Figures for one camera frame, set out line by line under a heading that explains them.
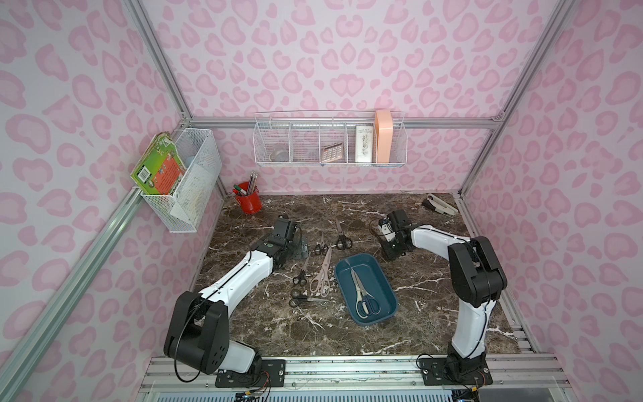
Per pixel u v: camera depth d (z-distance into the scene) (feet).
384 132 2.69
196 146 2.68
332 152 3.10
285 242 2.23
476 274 1.70
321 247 3.30
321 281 2.98
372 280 2.99
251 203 3.71
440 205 3.71
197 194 2.69
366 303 2.81
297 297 2.89
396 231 2.63
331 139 3.23
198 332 1.38
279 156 3.06
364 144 3.04
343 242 3.40
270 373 2.38
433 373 2.37
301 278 3.05
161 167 2.36
